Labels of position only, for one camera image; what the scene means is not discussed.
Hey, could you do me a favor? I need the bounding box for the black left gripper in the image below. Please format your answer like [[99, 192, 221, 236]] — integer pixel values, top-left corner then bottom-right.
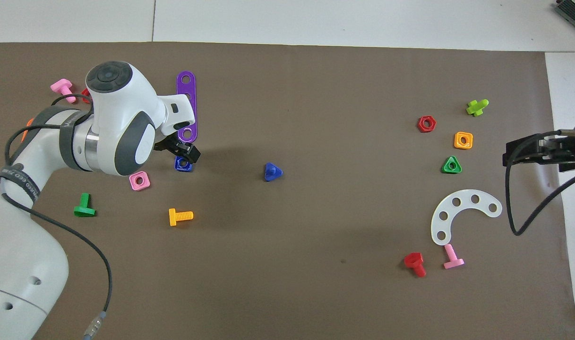
[[154, 131, 202, 164]]

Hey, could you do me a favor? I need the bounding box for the blue triangle-head plastic bolt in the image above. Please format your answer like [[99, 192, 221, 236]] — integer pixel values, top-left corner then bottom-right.
[[263, 162, 284, 183]]

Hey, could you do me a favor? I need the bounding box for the pink square plastic nut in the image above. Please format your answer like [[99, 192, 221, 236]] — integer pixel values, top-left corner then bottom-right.
[[129, 171, 151, 191]]

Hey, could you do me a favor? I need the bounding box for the orange plastic bolt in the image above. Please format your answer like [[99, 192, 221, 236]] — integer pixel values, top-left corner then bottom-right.
[[168, 208, 194, 227]]

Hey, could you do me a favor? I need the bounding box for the purple four-hole plastic strip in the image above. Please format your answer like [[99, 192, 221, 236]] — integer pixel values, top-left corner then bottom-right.
[[176, 71, 197, 144]]

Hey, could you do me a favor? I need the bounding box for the lime cross-head plastic bolt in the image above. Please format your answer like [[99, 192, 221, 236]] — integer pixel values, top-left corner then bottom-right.
[[466, 99, 489, 117]]

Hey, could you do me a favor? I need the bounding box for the green triangular plastic nut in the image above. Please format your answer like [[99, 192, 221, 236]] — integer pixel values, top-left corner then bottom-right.
[[441, 155, 463, 174]]

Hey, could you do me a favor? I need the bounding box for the white curved five-hole strip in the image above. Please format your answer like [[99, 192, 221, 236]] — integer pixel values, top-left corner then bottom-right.
[[430, 189, 503, 246]]

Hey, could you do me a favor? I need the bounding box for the dark green plastic bolt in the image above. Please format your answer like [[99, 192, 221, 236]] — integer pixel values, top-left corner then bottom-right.
[[73, 192, 97, 218]]

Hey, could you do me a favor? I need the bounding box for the pink plastic bolt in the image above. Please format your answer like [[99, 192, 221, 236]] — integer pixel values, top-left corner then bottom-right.
[[50, 78, 77, 103], [443, 244, 465, 270]]

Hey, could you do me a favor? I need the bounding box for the brown table mat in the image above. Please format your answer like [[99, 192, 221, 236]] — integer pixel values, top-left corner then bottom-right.
[[0, 42, 575, 340]]

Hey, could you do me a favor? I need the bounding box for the red hex-head plastic bolt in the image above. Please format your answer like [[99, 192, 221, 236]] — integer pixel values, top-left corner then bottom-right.
[[403, 252, 427, 278]]

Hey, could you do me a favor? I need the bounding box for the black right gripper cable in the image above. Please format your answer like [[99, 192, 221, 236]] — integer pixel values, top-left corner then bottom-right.
[[504, 128, 575, 236]]

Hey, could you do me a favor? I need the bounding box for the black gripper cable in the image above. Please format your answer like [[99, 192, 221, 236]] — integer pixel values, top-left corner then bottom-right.
[[0, 93, 113, 340], [504, 128, 575, 236]]

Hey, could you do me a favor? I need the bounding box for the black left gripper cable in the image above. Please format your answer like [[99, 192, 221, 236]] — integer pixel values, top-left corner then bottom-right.
[[0, 93, 113, 340]]

